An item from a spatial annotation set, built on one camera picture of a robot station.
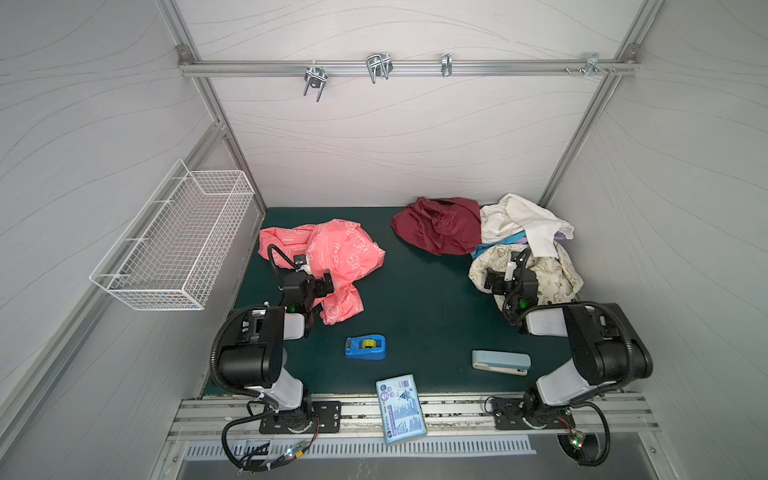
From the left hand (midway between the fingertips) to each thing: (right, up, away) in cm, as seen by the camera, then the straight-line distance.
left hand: (318, 267), depth 95 cm
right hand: (+63, +1, 0) cm, 63 cm away
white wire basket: (-28, +7, -27) cm, 40 cm away
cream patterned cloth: (+74, -3, -7) cm, 74 cm away
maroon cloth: (+42, +14, +11) cm, 46 cm away
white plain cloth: (+64, +16, +12) cm, 67 cm away
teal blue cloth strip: (+60, +8, 0) cm, 61 cm away
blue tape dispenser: (+17, -21, -14) cm, 30 cm away
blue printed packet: (+26, -31, -26) cm, 48 cm away
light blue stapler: (+52, -23, -19) cm, 60 cm away
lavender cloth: (+81, +10, +5) cm, 82 cm away
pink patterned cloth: (+7, +6, 0) cm, 10 cm away
